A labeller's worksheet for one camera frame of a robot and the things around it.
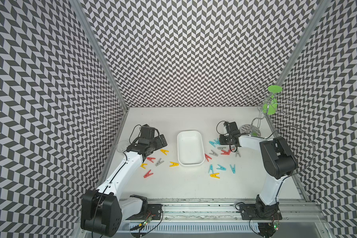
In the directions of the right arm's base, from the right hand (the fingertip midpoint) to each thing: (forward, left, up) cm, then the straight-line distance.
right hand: (221, 141), depth 100 cm
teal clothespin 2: (-19, +3, 0) cm, 19 cm away
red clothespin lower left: (-23, +47, +2) cm, 52 cm away
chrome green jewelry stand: (+4, -20, +31) cm, 37 cm away
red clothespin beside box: (-12, +11, 0) cm, 16 cm away
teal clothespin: (-19, +10, +1) cm, 22 cm away
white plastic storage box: (-7, +22, +4) cm, 23 cm away
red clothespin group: (-10, -2, +1) cm, 10 cm away
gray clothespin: (-16, +41, +2) cm, 44 cm away
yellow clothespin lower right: (-24, +8, +1) cm, 25 cm away
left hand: (-9, +40, +14) cm, 44 cm away
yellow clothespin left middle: (-17, +32, +2) cm, 36 cm away
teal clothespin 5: (-1, +3, +1) cm, 3 cm away
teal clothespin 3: (-20, -4, +1) cm, 20 cm away
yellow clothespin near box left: (-9, +38, +2) cm, 39 cm away
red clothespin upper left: (-14, +47, +2) cm, 49 cm away
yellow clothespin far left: (-17, +51, +1) cm, 54 cm away
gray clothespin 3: (-6, +1, +1) cm, 6 cm away
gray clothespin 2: (-9, -9, +1) cm, 13 cm away
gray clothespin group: (-10, +7, +1) cm, 12 cm away
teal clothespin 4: (-2, +7, 0) cm, 7 cm away
